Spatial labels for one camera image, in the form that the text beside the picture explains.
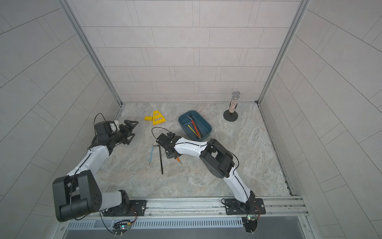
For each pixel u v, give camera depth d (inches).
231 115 42.3
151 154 35.4
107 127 25.8
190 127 39.9
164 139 28.4
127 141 29.8
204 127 39.7
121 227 25.8
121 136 28.4
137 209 27.7
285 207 28.4
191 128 39.4
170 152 25.8
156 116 42.3
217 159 20.9
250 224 26.9
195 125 40.1
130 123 30.1
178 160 34.1
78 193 16.0
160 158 34.4
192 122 40.8
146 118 41.7
